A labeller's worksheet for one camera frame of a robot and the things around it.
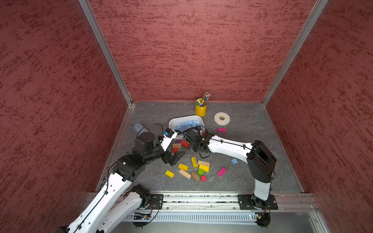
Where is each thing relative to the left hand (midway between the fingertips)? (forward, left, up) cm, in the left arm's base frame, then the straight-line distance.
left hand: (177, 149), depth 69 cm
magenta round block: (-7, -14, -24) cm, 29 cm away
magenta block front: (-3, -25, -24) cm, 35 cm away
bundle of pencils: (+43, -16, -10) cm, 47 cm away
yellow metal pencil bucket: (+40, -14, -17) cm, 46 cm away
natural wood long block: (-5, -4, -23) cm, 23 cm away
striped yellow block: (+2, -9, -21) cm, 23 cm away
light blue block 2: (+30, -3, -21) cm, 37 cm away
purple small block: (+16, +2, -21) cm, 27 cm away
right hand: (+10, -10, -18) cm, 23 cm away
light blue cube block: (+28, +4, -22) cm, 36 cm away
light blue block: (+30, 0, -21) cm, 36 cm away
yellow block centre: (-1, -2, -23) cm, 23 cm away
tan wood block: (+2, -14, -23) cm, 27 cm away
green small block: (-3, -13, -22) cm, 25 cm away
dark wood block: (-5, -10, -23) cm, 26 cm away
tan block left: (+13, +2, -21) cm, 24 cm away
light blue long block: (+31, -9, -21) cm, 38 cm away
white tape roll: (+38, -31, -23) cm, 54 cm away
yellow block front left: (-5, +6, -23) cm, 24 cm away
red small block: (+10, +4, -22) cm, 25 cm away
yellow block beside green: (-1, -16, -23) cm, 28 cm away
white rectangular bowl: (+33, +4, -20) cm, 38 cm away
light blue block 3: (+31, -6, -20) cm, 37 cm away
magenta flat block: (+27, -29, -24) cm, 47 cm away
